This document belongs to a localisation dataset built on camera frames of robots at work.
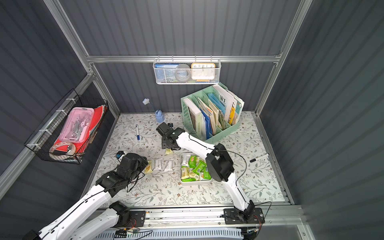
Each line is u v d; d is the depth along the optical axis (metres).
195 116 0.86
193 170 0.87
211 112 0.87
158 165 0.91
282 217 0.74
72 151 0.66
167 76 0.88
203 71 0.88
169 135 0.68
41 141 0.61
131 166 0.59
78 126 0.72
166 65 0.86
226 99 0.94
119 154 0.70
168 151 0.96
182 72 0.91
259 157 0.94
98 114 0.78
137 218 0.74
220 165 0.55
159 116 1.11
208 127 0.93
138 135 1.07
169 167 0.89
